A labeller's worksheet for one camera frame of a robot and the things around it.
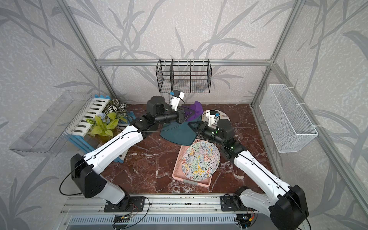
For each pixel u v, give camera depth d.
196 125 0.67
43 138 0.64
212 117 0.67
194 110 0.66
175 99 0.62
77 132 0.70
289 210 0.38
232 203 0.72
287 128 0.62
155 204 0.76
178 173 0.83
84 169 0.41
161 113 0.57
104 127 0.77
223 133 0.54
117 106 0.82
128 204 0.70
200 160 0.84
